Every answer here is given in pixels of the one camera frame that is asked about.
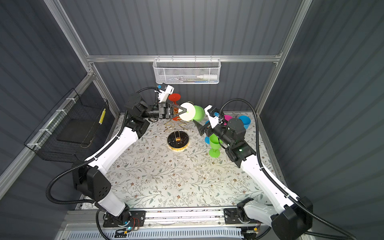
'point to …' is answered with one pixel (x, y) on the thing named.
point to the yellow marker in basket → (102, 117)
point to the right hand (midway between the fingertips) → (204, 114)
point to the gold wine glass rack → (178, 140)
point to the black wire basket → (65, 136)
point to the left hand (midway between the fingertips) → (186, 112)
